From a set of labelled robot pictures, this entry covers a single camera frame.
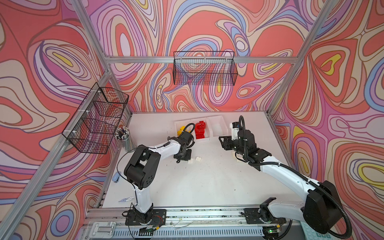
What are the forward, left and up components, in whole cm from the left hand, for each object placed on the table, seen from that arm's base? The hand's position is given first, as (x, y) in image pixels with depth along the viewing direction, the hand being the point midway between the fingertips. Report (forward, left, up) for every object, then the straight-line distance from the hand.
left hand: (188, 156), depth 95 cm
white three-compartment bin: (+24, -19, +2) cm, 31 cm away
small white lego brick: (-2, -7, +1) cm, 7 cm away
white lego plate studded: (-4, -2, +1) cm, 4 cm away
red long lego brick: (+15, -8, +4) cm, 17 cm away
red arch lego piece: (+19, -8, +5) cm, 21 cm away
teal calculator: (-41, -57, +2) cm, 70 cm away
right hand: (+1, -20, +16) cm, 26 cm away
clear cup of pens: (+6, +38, +16) cm, 42 cm away
